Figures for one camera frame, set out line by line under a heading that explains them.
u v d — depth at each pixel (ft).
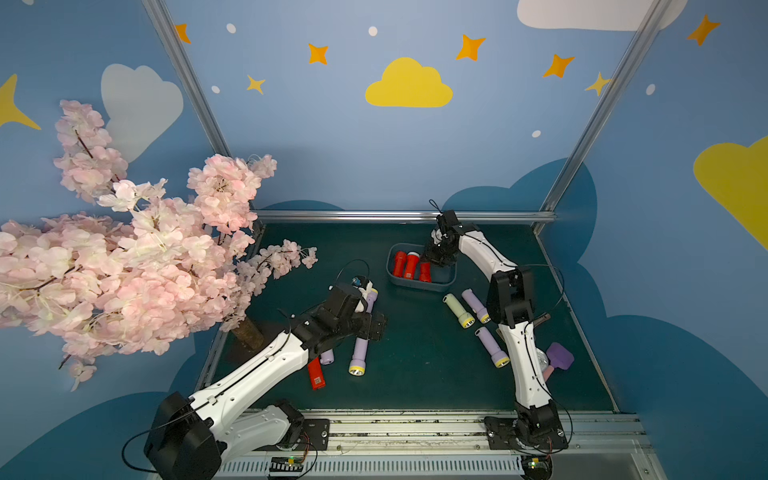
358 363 2.74
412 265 3.47
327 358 2.76
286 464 2.40
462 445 2.43
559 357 2.90
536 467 2.41
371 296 3.22
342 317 1.98
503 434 2.44
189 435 1.25
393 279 3.32
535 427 2.13
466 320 3.04
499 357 2.74
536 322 3.05
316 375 2.68
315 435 2.46
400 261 3.53
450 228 2.72
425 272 3.35
